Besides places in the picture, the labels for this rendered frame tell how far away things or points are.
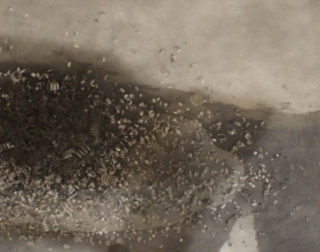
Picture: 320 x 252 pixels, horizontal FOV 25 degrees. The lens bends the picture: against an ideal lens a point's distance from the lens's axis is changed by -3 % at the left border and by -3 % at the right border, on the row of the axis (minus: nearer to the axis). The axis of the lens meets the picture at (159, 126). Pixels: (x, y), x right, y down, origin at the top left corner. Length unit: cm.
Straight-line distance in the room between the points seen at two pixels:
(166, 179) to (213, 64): 16
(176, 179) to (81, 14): 24
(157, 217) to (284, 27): 28
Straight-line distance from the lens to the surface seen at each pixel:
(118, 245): 64
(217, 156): 77
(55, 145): 71
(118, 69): 67
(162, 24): 64
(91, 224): 84
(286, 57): 69
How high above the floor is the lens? 51
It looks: 44 degrees down
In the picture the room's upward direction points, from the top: 171 degrees clockwise
